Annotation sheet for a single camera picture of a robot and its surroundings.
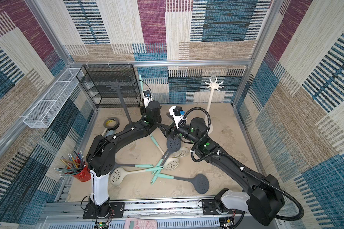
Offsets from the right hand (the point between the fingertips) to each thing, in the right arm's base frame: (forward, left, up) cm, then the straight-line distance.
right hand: (164, 120), depth 70 cm
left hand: (+20, +13, -5) cm, 24 cm away
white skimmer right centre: (-2, -9, -30) cm, 32 cm away
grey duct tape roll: (+18, +40, -30) cm, 53 cm away
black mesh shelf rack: (+46, +49, -11) cm, 68 cm away
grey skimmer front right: (-21, -18, -28) cm, 39 cm away
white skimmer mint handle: (+48, +21, -14) cm, 54 cm away
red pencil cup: (-13, +51, -24) cm, 58 cm away
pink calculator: (-38, +14, -30) cm, 51 cm away
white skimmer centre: (-9, -2, -31) cm, 32 cm away
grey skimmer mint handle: (+3, -3, -29) cm, 29 cm away
